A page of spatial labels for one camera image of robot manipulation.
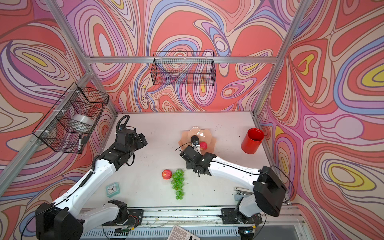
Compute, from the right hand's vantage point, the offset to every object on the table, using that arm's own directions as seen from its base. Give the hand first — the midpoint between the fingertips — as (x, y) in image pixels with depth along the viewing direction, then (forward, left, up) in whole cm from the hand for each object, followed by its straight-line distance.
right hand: (194, 163), depth 83 cm
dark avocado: (+19, -1, -5) cm, 20 cm away
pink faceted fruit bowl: (+23, -8, -5) cm, 25 cm away
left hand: (+11, +30, +11) cm, 34 cm away
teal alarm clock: (-11, +45, -6) cm, 47 cm away
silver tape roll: (+10, +54, +25) cm, 60 cm away
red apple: (-4, +16, -5) cm, 17 cm away
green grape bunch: (-9, +10, -4) cm, 14 cm away
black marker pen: (+4, +56, +18) cm, 59 cm away
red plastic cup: (+11, -34, +5) cm, 36 cm away
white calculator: (-31, +9, -8) cm, 33 cm away
